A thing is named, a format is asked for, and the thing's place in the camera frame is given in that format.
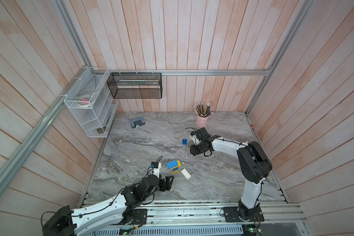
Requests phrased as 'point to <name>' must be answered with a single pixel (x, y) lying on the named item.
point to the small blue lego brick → (184, 141)
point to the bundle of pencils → (204, 109)
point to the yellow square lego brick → (175, 171)
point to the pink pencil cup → (200, 121)
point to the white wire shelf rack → (95, 113)
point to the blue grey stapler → (135, 123)
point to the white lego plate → (186, 173)
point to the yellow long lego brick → (179, 163)
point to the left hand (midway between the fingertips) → (167, 178)
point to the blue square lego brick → (175, 169)
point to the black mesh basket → (135, 85)
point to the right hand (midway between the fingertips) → (193, 149)
